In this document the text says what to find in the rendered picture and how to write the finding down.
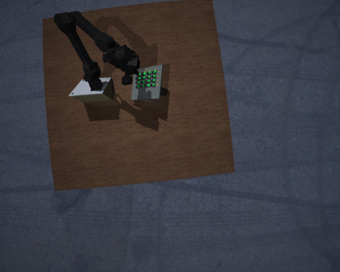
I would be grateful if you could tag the grey switch panel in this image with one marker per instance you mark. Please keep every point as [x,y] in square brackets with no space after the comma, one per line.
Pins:
[147,84]

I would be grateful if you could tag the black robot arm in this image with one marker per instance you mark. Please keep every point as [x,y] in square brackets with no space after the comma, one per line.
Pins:
[115,55]

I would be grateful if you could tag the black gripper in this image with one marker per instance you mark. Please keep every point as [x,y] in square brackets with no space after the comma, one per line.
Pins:
[127,79]

